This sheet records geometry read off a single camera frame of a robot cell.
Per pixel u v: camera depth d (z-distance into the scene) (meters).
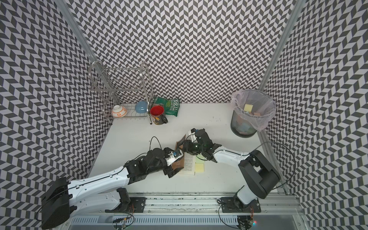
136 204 0.73
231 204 0.74
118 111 1.02
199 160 0.77
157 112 1.02
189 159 0.87
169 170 0.67
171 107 1.16
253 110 0.96
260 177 0.44
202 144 0.68
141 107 1.07
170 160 0.66
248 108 0.97
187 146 0.74
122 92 1.16
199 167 0.84
